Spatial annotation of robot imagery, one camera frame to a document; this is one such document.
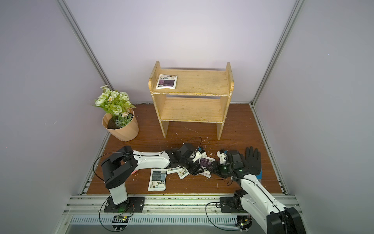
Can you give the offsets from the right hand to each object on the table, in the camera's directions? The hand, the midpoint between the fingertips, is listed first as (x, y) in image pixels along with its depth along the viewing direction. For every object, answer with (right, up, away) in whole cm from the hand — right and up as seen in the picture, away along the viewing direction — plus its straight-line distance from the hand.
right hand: (209, 164), depth 82 cm
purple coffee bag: (-2, 0, +4) cm, 5 cm away
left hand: (-4, -3, 0) cm, 5 cm away
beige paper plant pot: (-50, +17, +6) cm, 54 cm away
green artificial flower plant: (-54, +35, +2) cm, 64 cm away
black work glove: (+28, -1, +6) cm, 28 cm away
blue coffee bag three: (-30, -9, -1) cm, 31 cm away
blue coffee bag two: (-15, -6, +1) cm, 16 cm away
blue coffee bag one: (-22, -4, +1) cm, 22 cm away
